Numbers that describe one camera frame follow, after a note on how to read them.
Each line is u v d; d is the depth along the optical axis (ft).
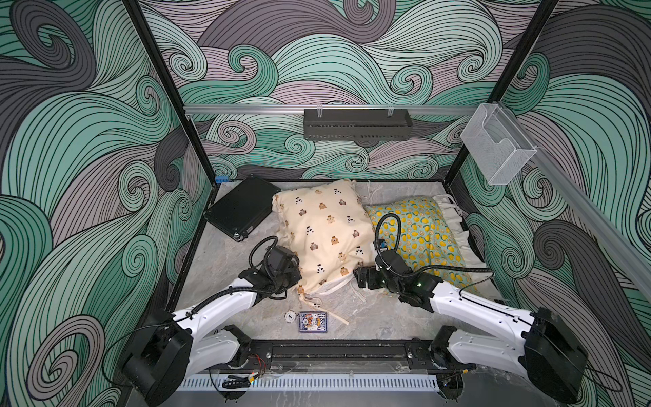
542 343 1.30
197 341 1.46
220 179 4.01
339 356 2.44
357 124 3.29
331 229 2.94
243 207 3.49
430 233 2.95
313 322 2.56
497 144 2.56
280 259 2.15
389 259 2.03
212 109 3.12
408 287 2.02
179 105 3.03
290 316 2.67
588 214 1.91
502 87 2.86
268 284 1.99
